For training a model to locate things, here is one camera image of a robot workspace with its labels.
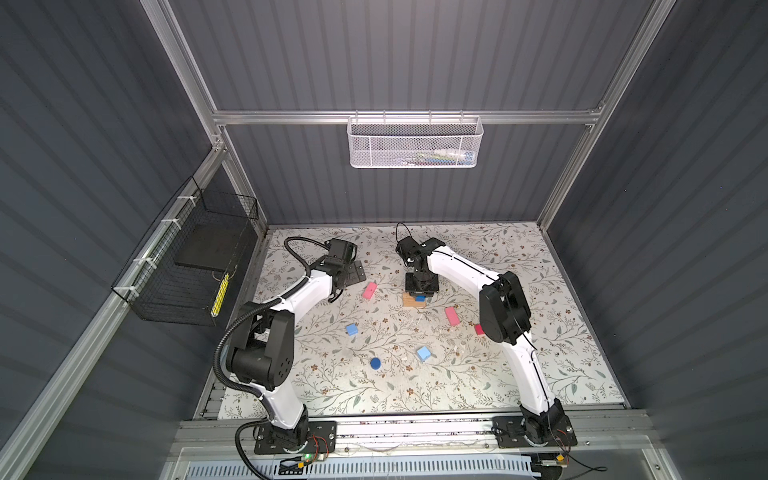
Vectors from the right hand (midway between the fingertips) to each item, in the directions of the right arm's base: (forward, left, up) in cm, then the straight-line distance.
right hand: (419, 296), depth 98 cm
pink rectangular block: (-6, -10, -2) cm, 12 cm away
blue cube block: (0, -1, -1) cm, 1 cm away
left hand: (+4, +23, +8) cm, 25 cm away
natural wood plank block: (0, +3, -1) cm, 4 cm away
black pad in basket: (-1, +55, +28) cm, 61 cm away
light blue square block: (-19, -1, -1) cm, 19 cm away
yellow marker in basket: (-15, +48, +26) cm, 57 cm away
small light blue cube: (-10, +21, -2) cm, 24 cm away
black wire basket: (-8, +60, +28) cm, 66 cm away
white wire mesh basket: (+64, +2, +19) cm, 66 cm away
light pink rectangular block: (+4, +16, -2) cm, 17 cm away
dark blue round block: (-22, +14, -1) cm, 25 cm away
